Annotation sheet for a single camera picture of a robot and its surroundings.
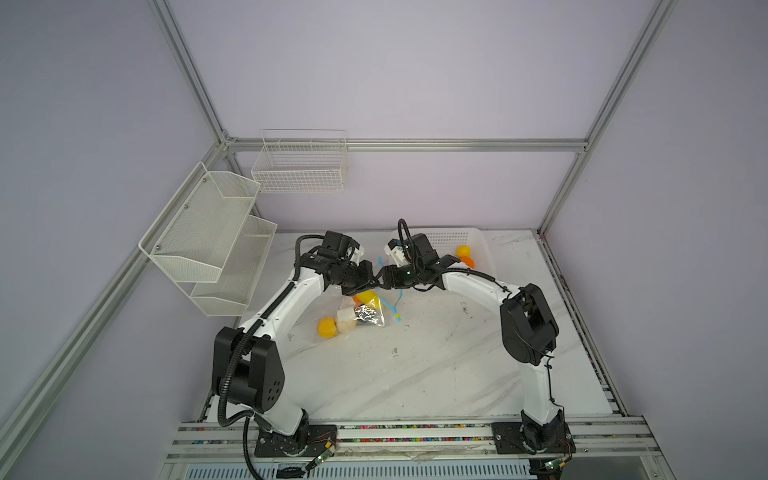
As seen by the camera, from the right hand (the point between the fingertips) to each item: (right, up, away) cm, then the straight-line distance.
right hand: (376, 281), depth 89 cm
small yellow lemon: (+32, +10, +21) cm, 39 cm away
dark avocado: (-3, -8, -5) cm, 10 cm away
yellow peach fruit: (-15, -14, -1) cm, 20 cm away
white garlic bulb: (-9, -12, 0) cm, 15 cm away
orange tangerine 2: (-6, -6, 0) cm, 8 cm away
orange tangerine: (+33, +6, +19) cm, 38 cm away
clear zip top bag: (+4, -9, -4) cm, 10 cm away
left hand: (+1, 0, -7) cm, 7 cm away
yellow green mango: (-2, -5, -2) cm, 6 cm away
